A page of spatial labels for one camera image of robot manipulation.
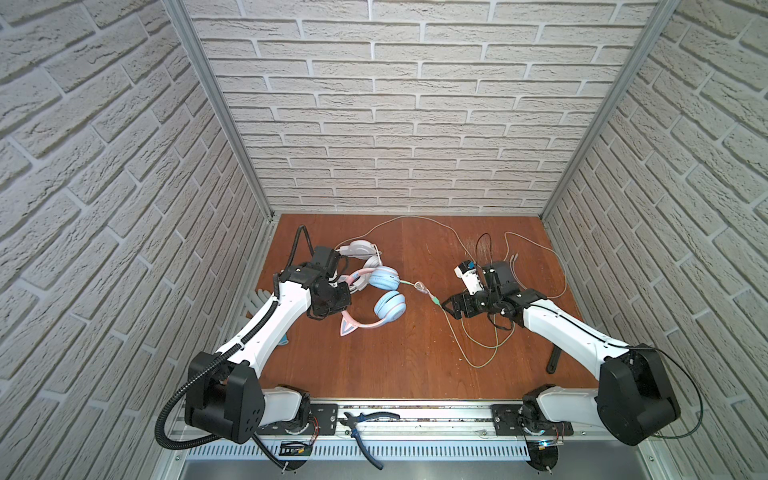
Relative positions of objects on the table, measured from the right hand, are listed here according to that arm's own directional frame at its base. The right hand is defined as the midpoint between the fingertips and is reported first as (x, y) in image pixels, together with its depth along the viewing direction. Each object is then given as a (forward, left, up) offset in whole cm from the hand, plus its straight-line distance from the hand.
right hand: (455, 299), depth 86 cm
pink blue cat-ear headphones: (-5, +20, +9) cm, 22 cm away
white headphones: (+23, +27, -2) cm, 35 cm away
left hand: (+1, +31, +3) cm, 31 cm away
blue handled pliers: (-27, +31, -8) cm, 42 cm away
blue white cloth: (-12, +45, +10) cm, 48 cm away
